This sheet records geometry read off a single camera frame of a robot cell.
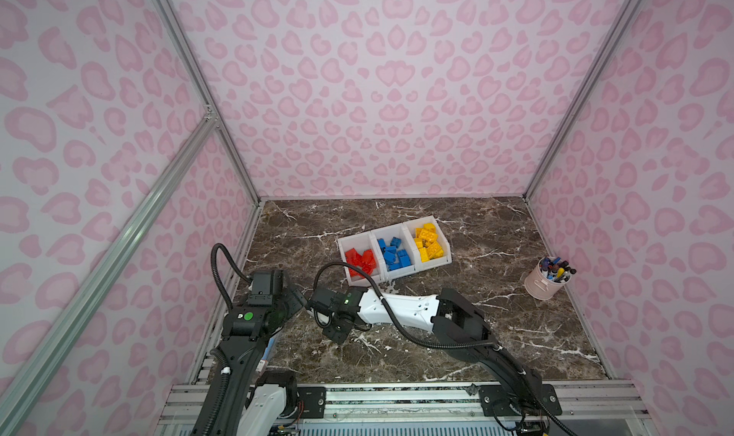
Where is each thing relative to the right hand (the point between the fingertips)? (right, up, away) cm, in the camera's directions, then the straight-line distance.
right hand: (338, 329), depth 86 cm
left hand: (-11, +11, -8) cm, 18 cm away
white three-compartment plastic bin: (+8, +26, +13) cm, 30 cm away
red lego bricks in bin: (+8, +19, +11) cm, 23 cm away
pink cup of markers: (+62, +16, -2) cm, 64 cm away
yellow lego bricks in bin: (+29, +26, +15) cm, 42 cm away
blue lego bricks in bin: (+18, +20, +12) cm, 29 cm away
